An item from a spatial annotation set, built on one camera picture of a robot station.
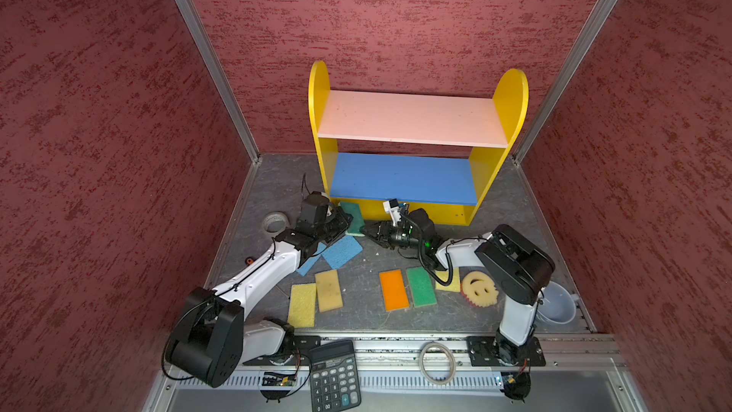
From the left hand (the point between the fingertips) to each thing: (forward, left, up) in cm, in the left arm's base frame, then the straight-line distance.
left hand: (354, 221), depth 85 cm
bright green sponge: (-15, -21, -13) cm, 29 cm away
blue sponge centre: (-4, +4, -13) cm, 14 cm away
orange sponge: (-18, -13, -12) cm, 25 cm away
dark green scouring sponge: (-2, 0, +1) cm, 2 cm away
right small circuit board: (-38, -42, -14) cm, 58 cm away
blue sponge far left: (-19, +9, +13) cm, 24 cm away
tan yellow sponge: (-17, +7, -12) cm, 22 cm away
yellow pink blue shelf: (+46, -31, -16) cm, 57 cm away
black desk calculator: (-40, +3, -11) cm, 41 cm away
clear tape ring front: (-34, -27, -12) cm, 45 cm away
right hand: (-5, -2, -2) cm, 5 cm away
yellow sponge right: (-15, -31, -12) cm, 36 cm away
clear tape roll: (+6, +29, -12) cm, 32 cm away
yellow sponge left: (-21, +15, -13) cm, 29 cm away
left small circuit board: (-39, +20, -16) cm, 46 cm away
